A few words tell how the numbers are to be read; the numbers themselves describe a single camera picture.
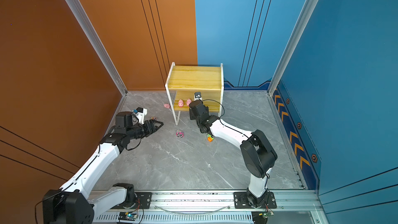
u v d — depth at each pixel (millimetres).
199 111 658
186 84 788
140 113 740
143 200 734
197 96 751
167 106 1087
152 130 705
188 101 907
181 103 892
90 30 854
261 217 706
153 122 725
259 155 477
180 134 940
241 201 725
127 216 706
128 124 634
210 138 919
